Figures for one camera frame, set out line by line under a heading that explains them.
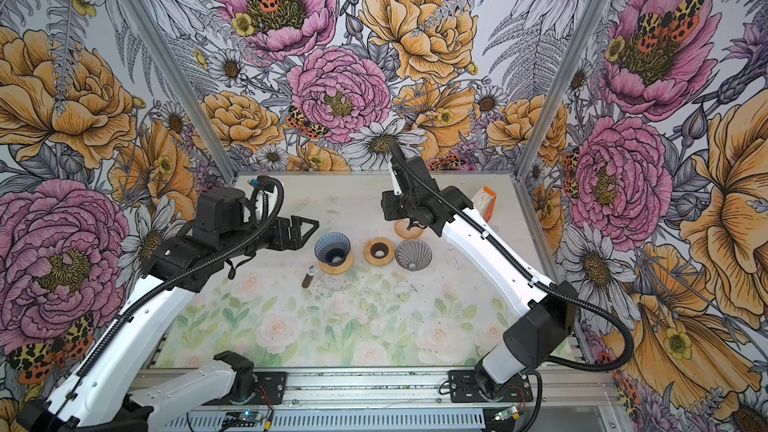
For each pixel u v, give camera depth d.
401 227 1.07
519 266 0.44
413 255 0.94
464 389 0.73
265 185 0.57
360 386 0.76
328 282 0.93
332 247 0.85
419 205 0.55
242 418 0.71
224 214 0.48
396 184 0.60
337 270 0.81
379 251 0.99
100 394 0.38
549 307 0.42
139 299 0.41
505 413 0.72
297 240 0.59
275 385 0.74
